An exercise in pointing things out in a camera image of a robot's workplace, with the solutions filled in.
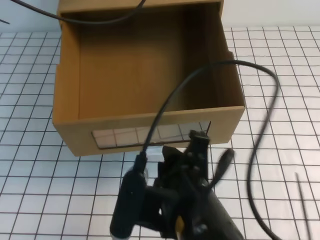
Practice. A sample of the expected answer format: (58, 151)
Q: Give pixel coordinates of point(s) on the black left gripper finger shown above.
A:
(171, 168)

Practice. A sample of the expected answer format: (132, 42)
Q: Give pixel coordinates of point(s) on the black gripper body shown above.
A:
(181, 218)

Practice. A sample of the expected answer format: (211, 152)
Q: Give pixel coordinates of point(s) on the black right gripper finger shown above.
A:
(197, 150)

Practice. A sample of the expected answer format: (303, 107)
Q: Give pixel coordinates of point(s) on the brown cardboard shoebox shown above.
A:
(112, 80)

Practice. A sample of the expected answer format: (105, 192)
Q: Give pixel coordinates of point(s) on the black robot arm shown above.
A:
(221, 225)

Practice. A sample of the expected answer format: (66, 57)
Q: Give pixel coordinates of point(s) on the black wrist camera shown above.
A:
(146, 206)

